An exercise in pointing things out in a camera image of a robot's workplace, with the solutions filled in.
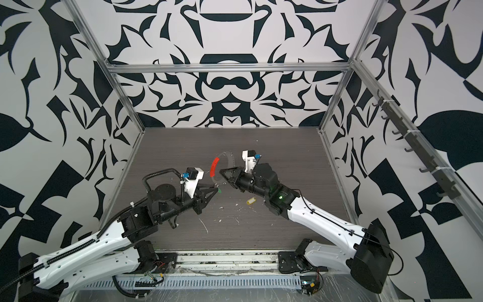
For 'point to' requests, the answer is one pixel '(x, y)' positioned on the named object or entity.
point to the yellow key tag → (251, 201)
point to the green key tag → (220, 190)
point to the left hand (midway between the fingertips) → (216, 185)
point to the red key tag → (212, 167)
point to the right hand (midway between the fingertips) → (218, 172)
